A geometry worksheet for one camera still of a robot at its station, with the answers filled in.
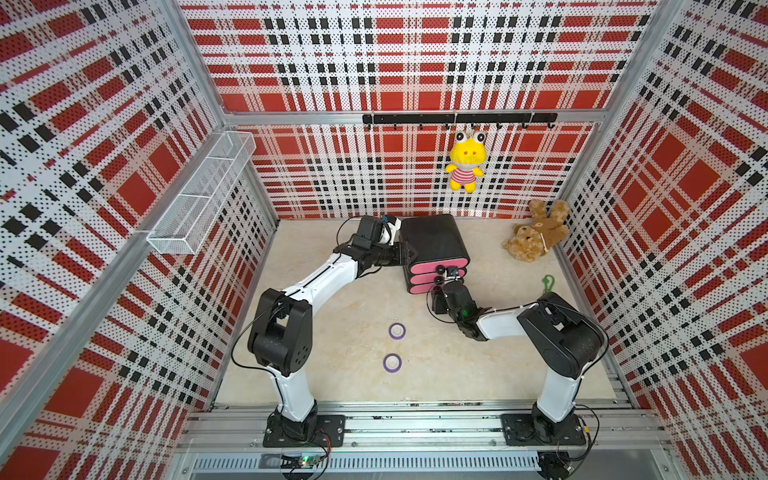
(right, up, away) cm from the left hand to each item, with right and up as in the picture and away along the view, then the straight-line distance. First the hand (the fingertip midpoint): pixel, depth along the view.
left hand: (415, 253), depth 88 cm
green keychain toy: (+48, -10, +15) cm, 51 cm away
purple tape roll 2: (-7, -32, -4) cm, 33 cm away
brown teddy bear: (+40, +4, +15) cm, 43 cm away
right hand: (+10, -12, +9) cm, 18 cm away
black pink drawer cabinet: (+8, 0, +1) cm, 8 cm away
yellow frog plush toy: (+16, +30, +4) cm, 35 cm away
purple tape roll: (-6, -24, +3) cm, 25 cm away
